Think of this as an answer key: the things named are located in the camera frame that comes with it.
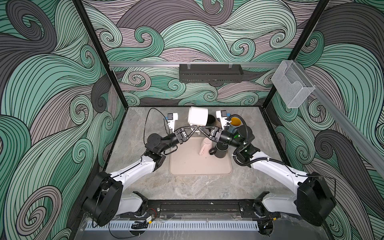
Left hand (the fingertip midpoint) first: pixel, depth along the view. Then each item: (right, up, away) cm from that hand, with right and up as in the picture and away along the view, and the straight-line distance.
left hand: (198, 129), depth 64 cm
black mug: (+14, -14, +21) cm, 29 cm away
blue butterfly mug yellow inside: (+28, +2, +36) cm, 46 cm away
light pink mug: (+6, -14, +25) cm, 29 cm away
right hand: (+1, -1, +1) cm, 2 cm away
